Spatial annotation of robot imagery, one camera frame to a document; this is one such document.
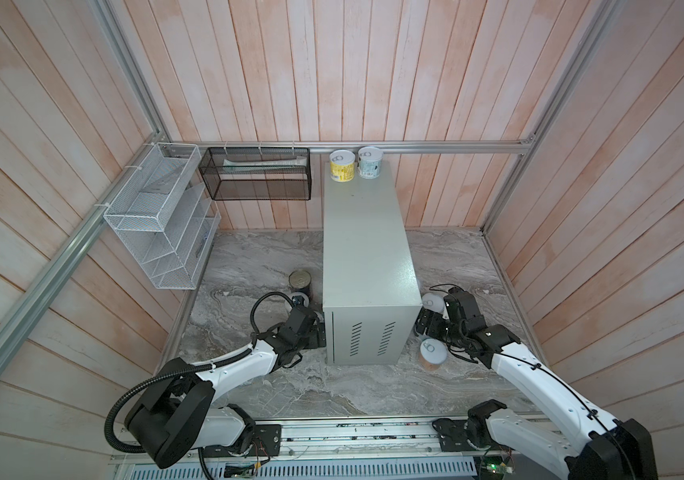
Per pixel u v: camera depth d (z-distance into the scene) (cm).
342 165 82
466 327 62
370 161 84
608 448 39
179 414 42
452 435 73
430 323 75
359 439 75
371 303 60
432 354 82
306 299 82
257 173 91
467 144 97
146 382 41
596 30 71
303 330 68
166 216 69
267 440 73
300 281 92
